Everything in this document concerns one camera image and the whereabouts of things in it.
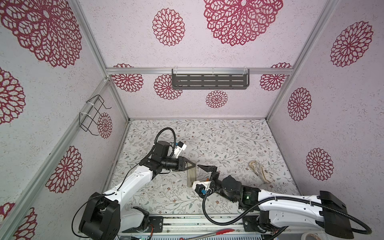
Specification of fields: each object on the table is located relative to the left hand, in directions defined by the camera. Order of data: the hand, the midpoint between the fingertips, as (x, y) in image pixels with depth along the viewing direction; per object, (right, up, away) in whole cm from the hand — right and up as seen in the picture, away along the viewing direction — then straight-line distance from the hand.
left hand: (193, 168), depth 75 cm
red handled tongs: (+12, -29, -5) cm, 32 cm away
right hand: (+2, +1, -6) cm, 6 cm away
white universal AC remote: (-1, -3, -4) cm, 5 cm away
